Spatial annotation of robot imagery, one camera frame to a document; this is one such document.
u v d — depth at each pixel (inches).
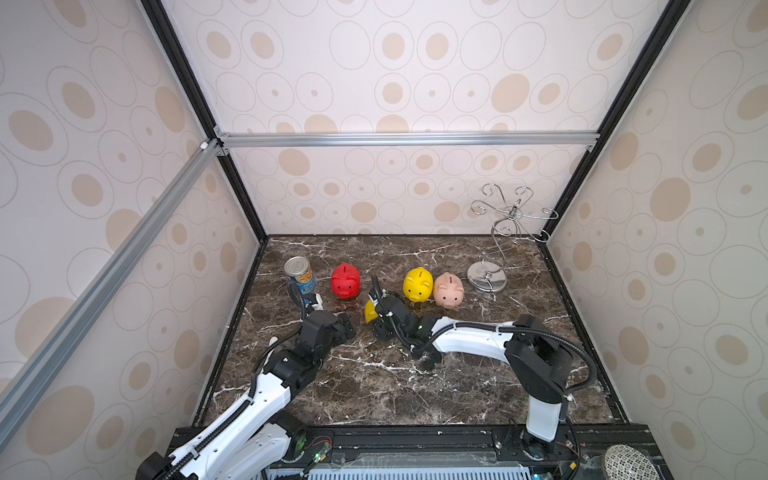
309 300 27.5
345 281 37.8
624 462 27.6
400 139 34.4
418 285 37.3
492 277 41.7
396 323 26.0
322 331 23.0
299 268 38.3
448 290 36.6
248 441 22.2
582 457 28.5
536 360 18.8
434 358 34.7
